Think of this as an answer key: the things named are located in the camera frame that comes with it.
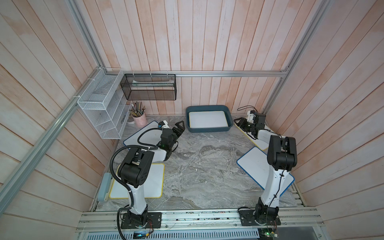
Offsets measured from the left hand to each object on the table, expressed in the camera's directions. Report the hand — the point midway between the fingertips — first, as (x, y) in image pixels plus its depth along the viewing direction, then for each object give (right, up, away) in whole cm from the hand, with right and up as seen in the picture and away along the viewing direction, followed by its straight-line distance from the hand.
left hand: (183, 126), depth 95 cm
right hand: (+37, +4, +10) cm, 39 cm away
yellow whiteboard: (+21, +6, +21) cm, 30 cm away
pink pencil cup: (-31, +8, +7) cm, 33 cm away
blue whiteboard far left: (-18, -7, -9) cm, 21 cm away
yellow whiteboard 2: (-17, -36, -11) cm, 42 cm away
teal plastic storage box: (+20, +15, +23) cm, 34 cm away
